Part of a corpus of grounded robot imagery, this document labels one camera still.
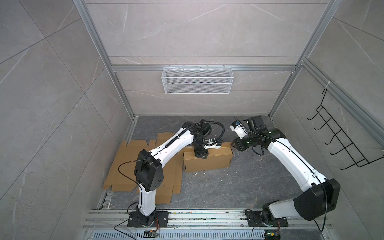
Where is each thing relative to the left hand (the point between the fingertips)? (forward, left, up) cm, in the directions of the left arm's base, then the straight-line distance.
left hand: (203, 149), depth 83 cm
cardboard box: (-6, -7, 0) cm, 9 cm away
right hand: (+2, -18, +5) cm, 18 cm away
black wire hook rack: (-12, -62, +18) cm, 66 cm away
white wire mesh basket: (+46, +1, +15) cm, 48 cm away
